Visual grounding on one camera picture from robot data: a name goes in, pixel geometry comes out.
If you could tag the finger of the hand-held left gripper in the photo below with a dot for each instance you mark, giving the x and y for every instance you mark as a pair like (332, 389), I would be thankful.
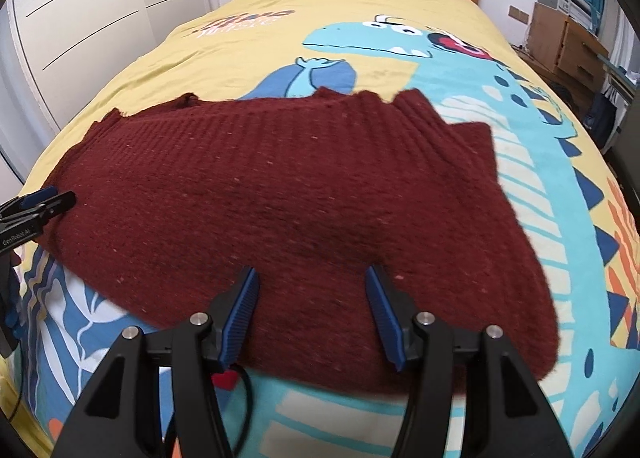
(39, 196)
(50, 205)

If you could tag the yellow dinosaur printed blanket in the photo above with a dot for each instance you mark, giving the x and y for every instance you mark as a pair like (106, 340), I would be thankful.
(200, 58)

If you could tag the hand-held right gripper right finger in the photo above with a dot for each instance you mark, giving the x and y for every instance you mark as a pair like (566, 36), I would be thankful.
(385, 323)

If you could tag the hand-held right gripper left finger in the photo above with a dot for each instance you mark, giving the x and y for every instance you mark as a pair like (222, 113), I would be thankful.
(240, 318)

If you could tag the dark red knit sweater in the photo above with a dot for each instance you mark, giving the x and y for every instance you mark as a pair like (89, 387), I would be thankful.
(280, 198)

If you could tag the wooden drawer cabinet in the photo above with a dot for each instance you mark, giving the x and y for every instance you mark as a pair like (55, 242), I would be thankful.
(555, 38)

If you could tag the white wardrobe doors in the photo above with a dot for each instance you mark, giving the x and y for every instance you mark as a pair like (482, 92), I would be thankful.
(90, 13)

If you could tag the wall switch plate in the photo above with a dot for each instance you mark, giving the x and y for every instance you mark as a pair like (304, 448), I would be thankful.
(518, 14)

